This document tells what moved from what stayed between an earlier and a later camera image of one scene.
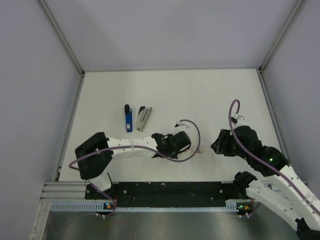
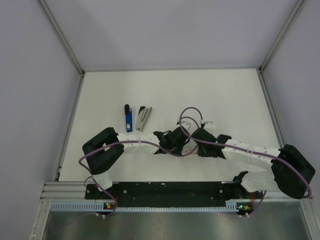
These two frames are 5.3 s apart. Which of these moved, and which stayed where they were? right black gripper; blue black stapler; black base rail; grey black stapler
Moved: right black gripper
Stayed: grey black stapler; blue black stapler; black base rail
